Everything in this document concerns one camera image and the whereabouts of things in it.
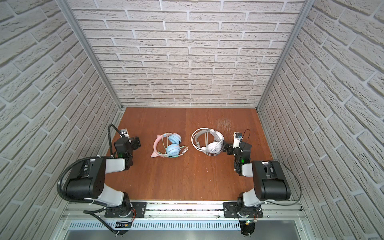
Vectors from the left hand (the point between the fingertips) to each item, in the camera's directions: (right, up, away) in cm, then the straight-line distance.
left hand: (127, 136), depth 92 cm
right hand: (+66, -2, +1) cm, 66 cm away
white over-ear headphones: (+54, -7, -5) cm, 54 cm away
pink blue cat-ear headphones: (+30, -7, -3) cm, 31 cm away
